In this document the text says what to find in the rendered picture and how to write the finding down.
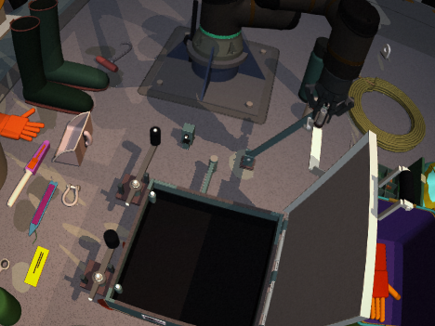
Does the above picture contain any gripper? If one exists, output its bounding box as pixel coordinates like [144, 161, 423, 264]
[304, 65, 363, 120]

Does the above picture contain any grey metal pin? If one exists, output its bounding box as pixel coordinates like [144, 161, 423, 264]
[313, 105, 329, 129]

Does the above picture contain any white lug bar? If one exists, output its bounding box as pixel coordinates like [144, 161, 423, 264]
[308, 126, 323, 180]

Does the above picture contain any teal stay rod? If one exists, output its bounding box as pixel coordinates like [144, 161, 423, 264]
[244, 114, 315, 162]

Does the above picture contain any brown stay hinge base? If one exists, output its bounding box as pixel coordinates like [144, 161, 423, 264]
[239, 154, 257, 172]

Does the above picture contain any grey hatch lid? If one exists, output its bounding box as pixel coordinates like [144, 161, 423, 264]
[261, 130, 379, 326]

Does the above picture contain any teal hatch coaming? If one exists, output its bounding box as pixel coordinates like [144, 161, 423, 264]
[98, 177, 287, 326]

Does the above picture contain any dark green cylinder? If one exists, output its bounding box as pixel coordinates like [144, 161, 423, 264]
[297, 36, 330, 105]

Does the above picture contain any green crate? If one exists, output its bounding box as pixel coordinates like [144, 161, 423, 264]
[377, 156, 427, 202]

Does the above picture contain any teal and yellow buoy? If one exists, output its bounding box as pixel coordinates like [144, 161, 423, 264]
[420, 161, 435, 212]

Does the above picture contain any purple crate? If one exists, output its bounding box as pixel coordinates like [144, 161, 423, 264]
[373, 195, 435, 326]

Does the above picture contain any orange glove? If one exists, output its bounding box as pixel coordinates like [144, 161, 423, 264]
[0, 108, 46, 142]
[369, 242, 402, 323]

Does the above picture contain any grey dog lever black knob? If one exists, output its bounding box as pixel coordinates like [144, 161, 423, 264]
[79, 228, 121, 302]
[115, 126, 163, 207]

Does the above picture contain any beige scoop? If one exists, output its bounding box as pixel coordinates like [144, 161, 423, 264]
[52, 111, 95, 167]

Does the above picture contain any white shackle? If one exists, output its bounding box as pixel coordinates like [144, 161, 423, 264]
[60, 183, 82, 208]

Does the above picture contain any dark green rubber boot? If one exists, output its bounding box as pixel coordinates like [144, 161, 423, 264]
[28, 0, 111, 93]
[9, 15, 95, 116]

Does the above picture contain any purple and cream knife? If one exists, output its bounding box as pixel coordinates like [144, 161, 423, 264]
[7, 139, 52, 208]

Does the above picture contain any blue and magenta net needle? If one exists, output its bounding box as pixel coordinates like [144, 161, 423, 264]
[28, 180, 59, 237]

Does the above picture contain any yellow tag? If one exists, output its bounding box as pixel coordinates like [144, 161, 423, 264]
[23, 245, 51, 288]

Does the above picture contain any green round object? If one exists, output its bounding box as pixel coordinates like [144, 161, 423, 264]
[0, 286, 23, 326]

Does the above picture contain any yellow rope coil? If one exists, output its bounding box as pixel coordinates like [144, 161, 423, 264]
[348, 76, 427, 153]

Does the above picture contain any black and white lid handle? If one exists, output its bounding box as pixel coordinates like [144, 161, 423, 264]
[376, 164, 416, 221]

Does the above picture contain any green stop post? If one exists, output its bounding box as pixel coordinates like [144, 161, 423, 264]
[200, 154, 219, 195]

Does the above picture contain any green notched bracket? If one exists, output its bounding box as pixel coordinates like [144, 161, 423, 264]
[180, 122, 197, 150]

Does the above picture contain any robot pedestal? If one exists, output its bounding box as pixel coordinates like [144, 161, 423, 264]
[137, 25, 281, 126]

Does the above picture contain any black cable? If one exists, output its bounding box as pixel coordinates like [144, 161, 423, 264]
[183, 0, 201, 46]

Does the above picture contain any red-handled metal hook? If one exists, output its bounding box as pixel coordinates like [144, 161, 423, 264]
[95, 42, 134, 73]

